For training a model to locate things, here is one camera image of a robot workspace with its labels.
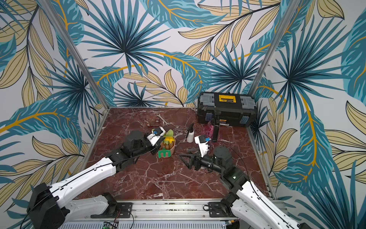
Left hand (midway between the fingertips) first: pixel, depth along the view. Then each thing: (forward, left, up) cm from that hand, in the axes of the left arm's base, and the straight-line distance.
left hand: (163, 138), depth 76 cm
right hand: (-14, -8, +3) cm, 17 cm away
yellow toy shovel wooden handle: (+2, -3, -4) cm, 6 cm away
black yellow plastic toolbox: (+29, -48, -7) cm, 57 cm away
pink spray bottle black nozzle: (+14, -28, -8) cm, 32 cm away
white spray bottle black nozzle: (+10, -15, -11) cm, 21 cm away
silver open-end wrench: (+35, +9, -21) cm, 42 cm away
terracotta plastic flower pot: (+2, -2, -12) cm, 13 cm away
